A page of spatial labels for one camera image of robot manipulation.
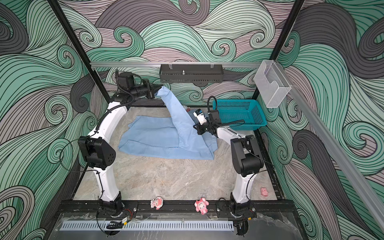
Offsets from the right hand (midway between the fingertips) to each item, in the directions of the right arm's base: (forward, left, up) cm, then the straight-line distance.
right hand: (195, 125), depth 96 cm
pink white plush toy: (-44, +20, -6) cm, 49 cm away
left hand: (+6, +17, +30) cm, 35 cm away
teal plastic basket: (+21, -43, -9) cm, 49 cm away
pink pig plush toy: (-45, -3, -6) cm, 45 cm away
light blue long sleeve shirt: (-3, +14, -7) cm, 16 cm away
